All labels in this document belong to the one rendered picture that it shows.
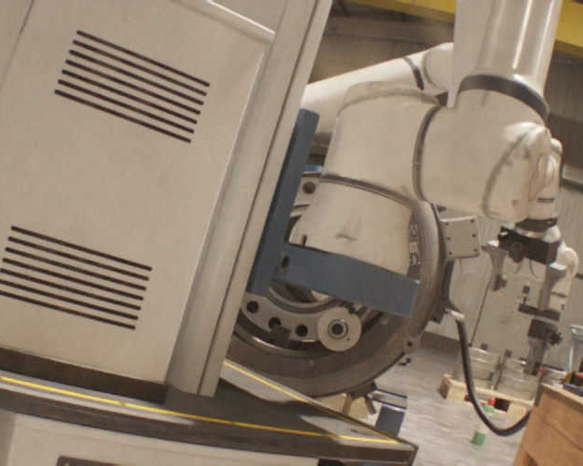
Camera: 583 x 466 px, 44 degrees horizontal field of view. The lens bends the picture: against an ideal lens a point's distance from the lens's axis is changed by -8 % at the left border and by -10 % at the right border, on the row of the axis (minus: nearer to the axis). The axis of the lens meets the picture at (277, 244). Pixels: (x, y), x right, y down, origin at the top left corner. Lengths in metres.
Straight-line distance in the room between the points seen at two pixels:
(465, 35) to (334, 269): 0.58
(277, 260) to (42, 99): 0.49
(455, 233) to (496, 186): 0.96
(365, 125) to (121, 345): 0.48
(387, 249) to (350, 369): 0.90
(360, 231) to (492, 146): 0.23
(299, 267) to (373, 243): 0.12
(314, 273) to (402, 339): 0.90
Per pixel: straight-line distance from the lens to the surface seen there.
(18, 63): 0.89
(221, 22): 1.01
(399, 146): 1.13
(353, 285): 1.09
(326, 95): 1.80
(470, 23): 1.46
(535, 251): 1.60
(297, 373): 2.01
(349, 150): 1.16
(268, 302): 2.15
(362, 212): 1.13
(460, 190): 1.11
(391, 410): 2.35
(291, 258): 1.17
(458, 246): 2.03
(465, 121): 1.12
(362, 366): 2.00
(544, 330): 2.09
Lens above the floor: 0.52
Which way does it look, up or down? 3 degrees up
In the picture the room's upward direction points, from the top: 17 degrees clockwise
